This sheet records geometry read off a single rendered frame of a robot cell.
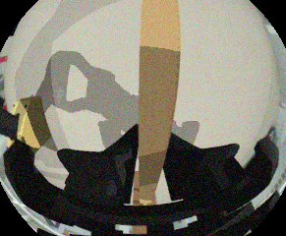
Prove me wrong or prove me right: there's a long wooden rail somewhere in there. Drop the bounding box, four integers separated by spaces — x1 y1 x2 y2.
139 0 181 204

